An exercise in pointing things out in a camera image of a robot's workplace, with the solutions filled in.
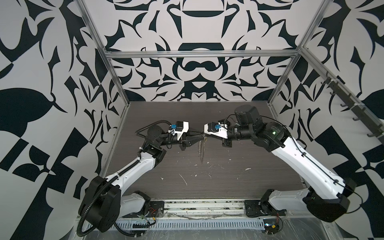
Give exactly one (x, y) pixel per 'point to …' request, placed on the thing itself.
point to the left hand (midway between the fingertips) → (204, 131)
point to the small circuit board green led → (270, 226)
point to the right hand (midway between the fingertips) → (207, 131)
